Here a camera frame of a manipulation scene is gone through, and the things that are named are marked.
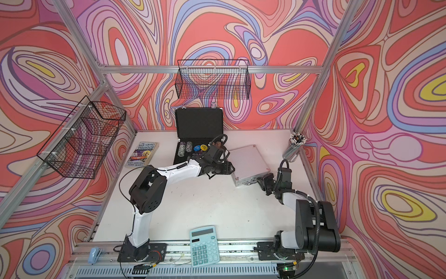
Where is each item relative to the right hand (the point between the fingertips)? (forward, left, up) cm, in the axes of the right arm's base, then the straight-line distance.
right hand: (257, 181), depth 91 cm
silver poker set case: (+9, +3, +2) cm, 10 cm away
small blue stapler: (-32, +72, 0) cm, 79 cm away
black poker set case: (+35, +34, +8) cm, 49 cm away
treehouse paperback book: (+21, +67, 0) cm, 70 cm away
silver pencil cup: (+16, -22, +14) cm, 30 cm away
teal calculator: (-30, +27, -2) cm, 40 cm away
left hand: (+5, +12, +4) cm, 13 cm away
